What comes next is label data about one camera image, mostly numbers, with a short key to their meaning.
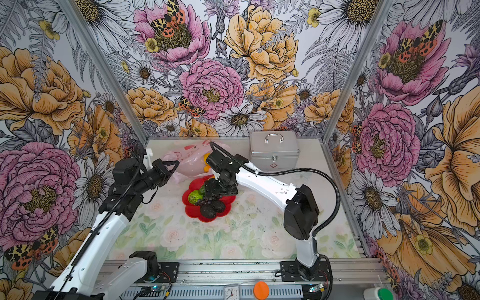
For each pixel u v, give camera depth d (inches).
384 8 28.1
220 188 27.4
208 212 33.5
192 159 32.3
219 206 34.3
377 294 24.9
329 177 18.7
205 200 35.0
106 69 35.0
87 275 16.0
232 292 27.1
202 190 35.0
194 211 34.7
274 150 37.3
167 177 26.2
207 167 41.1
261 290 24.7
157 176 25.3
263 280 29.3
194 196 35.2
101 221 18.5
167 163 27.7
